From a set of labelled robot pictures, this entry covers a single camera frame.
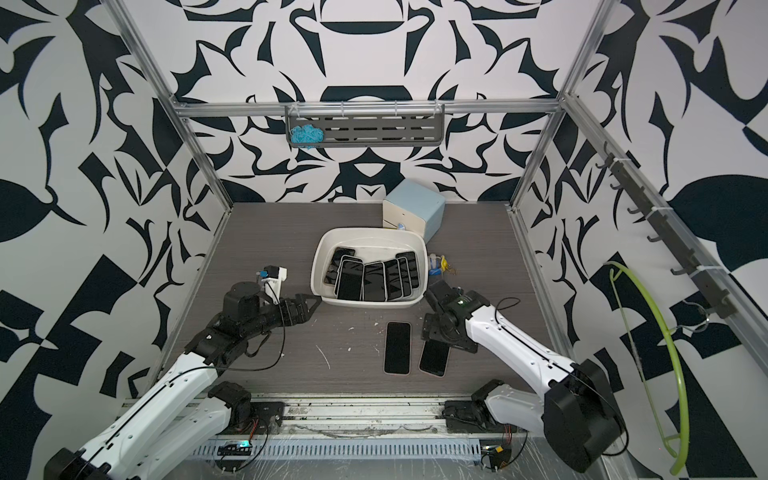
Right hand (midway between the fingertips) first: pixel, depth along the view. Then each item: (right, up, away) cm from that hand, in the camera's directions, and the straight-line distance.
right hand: (436, 333), depth 83 cm
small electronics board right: (+12, -25, -12) cm, 30 cm away
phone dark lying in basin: (-31, +15, +16) cm, 38 cm away
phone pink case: (-1, -6, 0) cm, 6 cm away
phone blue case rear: (-5, +17, +17) cm, 24 cm away
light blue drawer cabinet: (-5, +36, +17) cm, 40 cm away
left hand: (-35, +11, -4) cm, 37 cm away
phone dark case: (-11, -5, -1) cm, 12 cm away
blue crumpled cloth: (-38, +57, +8) cm, 69 cm away
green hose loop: (+35, -8, -33) cm, 49 cm away
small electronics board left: (-49, -24, -10) cm, 55 cm away
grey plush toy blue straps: (+2, +16, +14) cm, 21 cm away
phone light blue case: (-8, +14, +14) cm, 21 cm away
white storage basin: (-18, +24, +22) cm, 37 cm away
